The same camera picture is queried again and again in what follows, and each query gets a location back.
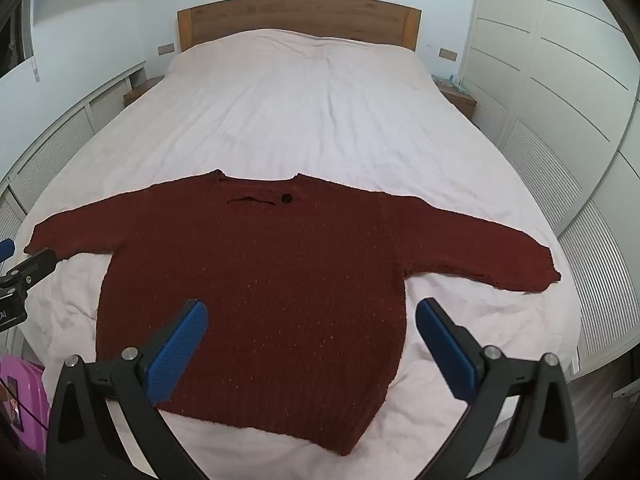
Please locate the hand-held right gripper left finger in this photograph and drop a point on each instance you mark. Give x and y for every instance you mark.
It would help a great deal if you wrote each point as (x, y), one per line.
(177, 350)

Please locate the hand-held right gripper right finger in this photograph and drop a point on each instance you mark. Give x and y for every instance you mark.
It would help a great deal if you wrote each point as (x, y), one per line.
(445, 350)

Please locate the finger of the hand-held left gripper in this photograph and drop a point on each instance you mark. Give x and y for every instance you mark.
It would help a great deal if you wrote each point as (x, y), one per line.
(5, 249)
(30, 271)

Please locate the dark red knitted sweater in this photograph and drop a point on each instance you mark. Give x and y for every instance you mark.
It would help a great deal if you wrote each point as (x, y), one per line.
(260, 285)

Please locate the white louvered panel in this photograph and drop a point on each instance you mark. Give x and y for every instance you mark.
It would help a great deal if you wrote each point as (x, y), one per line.
(55, 150)
(590, 240)

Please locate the wooden nightstand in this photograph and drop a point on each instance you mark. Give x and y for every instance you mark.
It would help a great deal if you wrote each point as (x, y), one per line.
(457, 101)
(141, 91)

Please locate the teal clutter on nightstand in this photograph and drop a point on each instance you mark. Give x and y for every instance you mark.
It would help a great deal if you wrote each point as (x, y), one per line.
(452, 83)

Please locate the white bed sheet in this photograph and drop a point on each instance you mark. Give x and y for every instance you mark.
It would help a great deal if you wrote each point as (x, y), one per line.
(300, 110)

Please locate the white wardrobe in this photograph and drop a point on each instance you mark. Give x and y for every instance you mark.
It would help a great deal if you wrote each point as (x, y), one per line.
(550, 60)

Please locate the wooden headboard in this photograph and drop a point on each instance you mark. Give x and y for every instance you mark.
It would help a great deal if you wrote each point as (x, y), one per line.
(300, 15)

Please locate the wall switch plate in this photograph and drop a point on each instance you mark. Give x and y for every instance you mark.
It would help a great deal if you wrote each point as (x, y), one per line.
(166, 49)
(447, 53)

